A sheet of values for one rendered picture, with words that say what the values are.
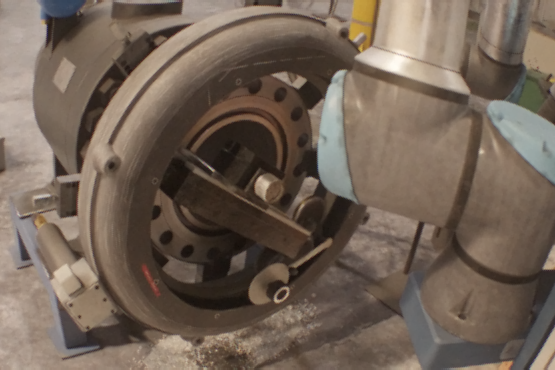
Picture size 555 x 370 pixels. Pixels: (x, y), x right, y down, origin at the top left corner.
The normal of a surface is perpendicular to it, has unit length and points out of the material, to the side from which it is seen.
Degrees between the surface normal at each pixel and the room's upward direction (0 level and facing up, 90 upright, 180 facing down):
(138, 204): 90
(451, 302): 70
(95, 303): 90
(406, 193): 105
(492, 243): 90
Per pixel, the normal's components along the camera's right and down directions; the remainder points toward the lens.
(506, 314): 0.06, 0.14
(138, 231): 0.62, 0.43
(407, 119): -0.23, 0.26
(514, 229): -0.42, 0.40
